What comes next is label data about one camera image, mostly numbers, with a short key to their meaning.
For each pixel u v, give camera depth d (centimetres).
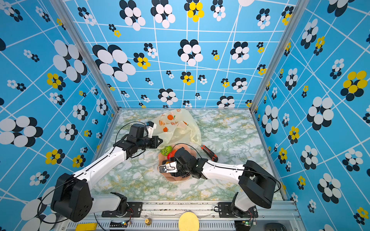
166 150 85
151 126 75
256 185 43
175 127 102
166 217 73
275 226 68
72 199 40
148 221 68
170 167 67
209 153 94
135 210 74
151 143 74
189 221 69
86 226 70
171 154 83
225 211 73
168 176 80
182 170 68
